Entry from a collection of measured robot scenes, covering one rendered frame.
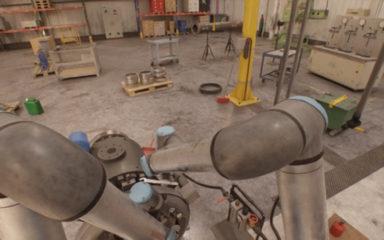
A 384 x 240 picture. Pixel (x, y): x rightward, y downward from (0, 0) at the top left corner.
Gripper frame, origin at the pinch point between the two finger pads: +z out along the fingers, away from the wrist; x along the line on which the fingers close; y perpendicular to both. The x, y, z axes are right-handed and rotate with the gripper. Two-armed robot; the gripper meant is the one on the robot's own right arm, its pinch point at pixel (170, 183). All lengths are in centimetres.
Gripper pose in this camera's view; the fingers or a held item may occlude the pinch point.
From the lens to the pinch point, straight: 121.6
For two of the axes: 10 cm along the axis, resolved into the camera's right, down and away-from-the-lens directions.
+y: -10.0, -0.8, 0.3
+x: -0.6, 4.7, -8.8
